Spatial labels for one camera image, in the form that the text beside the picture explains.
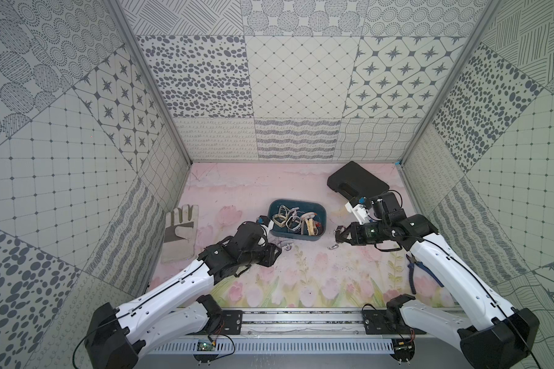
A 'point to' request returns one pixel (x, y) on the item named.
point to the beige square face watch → (311, 227)
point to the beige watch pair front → (281, 218)
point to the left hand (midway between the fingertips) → (283, 253)
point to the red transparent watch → (318, 226)
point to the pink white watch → (294, 211)
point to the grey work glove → (180, 233)
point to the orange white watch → (308, 215)
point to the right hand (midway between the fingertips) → (341, 240)
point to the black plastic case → (353, 181)
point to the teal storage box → (285, 233)
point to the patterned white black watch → (294, 224)
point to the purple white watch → (288, 244)
